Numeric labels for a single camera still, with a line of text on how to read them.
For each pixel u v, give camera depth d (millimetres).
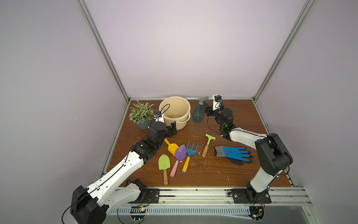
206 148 892
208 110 778
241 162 834
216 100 727
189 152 885
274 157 467
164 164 839
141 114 898
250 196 648
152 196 729
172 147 913
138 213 720
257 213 705
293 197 744
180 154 889
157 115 633
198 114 1004
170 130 672
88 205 374
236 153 852
